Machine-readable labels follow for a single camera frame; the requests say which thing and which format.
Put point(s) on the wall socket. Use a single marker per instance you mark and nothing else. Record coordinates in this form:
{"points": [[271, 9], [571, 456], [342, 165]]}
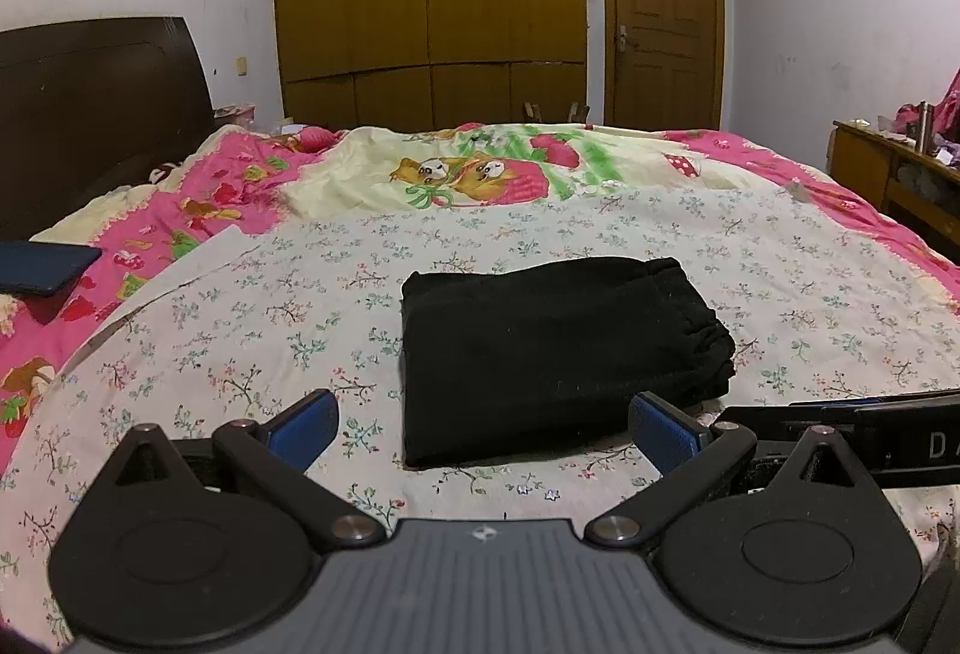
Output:
{"points": [[240, 66]]}

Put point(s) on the pink cloth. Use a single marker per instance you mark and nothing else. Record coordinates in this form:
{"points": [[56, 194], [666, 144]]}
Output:
{"points": [[949, 114]]}

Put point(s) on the white floral bed sheet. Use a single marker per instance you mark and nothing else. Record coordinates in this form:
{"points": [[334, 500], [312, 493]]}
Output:
{"points": [[300, 294]]}

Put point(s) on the black pants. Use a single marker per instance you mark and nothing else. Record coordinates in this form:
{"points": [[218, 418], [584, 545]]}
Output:
{"points": [[555, 354]]}

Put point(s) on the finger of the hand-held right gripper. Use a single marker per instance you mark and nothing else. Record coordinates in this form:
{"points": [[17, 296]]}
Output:
{"points": [[787, 420]]}

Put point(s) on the wooden door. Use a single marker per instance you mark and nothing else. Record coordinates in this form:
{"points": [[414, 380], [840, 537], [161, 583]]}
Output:
{"points": [[664, 24]]}

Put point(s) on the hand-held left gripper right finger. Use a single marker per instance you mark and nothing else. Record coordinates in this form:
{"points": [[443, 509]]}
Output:
{"points": [[664, 433]]}

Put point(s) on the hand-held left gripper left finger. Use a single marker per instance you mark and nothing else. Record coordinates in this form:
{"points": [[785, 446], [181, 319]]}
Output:
{"points": [[304, 433]]}

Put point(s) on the dark wooden headboard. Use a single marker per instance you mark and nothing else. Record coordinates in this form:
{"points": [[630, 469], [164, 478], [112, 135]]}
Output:
{"points": [[90, 114]]}

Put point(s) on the dark blue phone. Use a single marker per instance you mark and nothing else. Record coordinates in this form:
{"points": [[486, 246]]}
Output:
{"points": [[41, 268]]}

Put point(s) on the wooden side desk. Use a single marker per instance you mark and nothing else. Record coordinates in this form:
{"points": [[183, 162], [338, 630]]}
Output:
{"points": [[862, 166]]}

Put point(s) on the metal thermos bottle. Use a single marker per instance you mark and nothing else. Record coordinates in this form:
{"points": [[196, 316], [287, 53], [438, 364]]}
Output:
{"points": [[925, 125]]}

